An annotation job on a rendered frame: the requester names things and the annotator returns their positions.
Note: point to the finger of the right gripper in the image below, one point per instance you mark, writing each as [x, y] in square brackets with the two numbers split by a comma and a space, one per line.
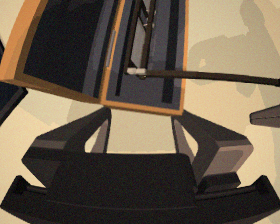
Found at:
[266, 113]
[269, 122]

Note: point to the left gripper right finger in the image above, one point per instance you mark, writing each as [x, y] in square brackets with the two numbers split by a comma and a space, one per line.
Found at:
[220, 150]

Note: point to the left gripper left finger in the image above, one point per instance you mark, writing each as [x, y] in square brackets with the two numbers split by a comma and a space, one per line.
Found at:
[74, 135]

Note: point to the black glasses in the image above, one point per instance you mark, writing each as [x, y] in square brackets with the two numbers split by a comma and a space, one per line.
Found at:
[138, 50]

